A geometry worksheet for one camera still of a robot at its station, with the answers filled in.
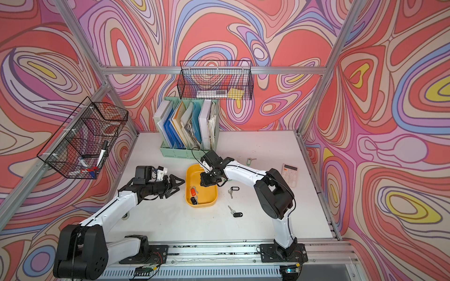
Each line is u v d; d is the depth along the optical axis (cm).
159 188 75
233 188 93
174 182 77
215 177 76
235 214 84
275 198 49
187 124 93
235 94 82
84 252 40
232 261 73
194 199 88
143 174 68
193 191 92
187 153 101
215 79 84
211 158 73
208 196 88
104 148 69
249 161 104
